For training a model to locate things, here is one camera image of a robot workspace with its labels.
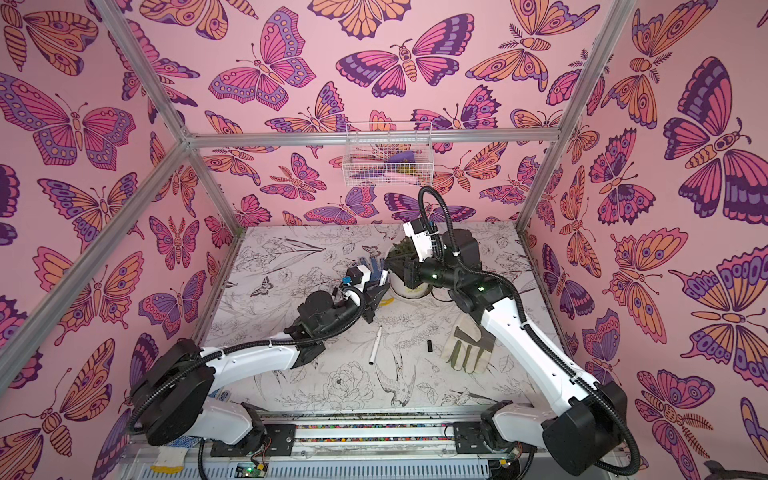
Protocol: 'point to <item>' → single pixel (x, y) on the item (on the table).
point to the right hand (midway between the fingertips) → (388, 258)
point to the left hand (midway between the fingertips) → (388, 280)
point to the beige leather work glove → (469, 346)
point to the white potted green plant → (402, 252)
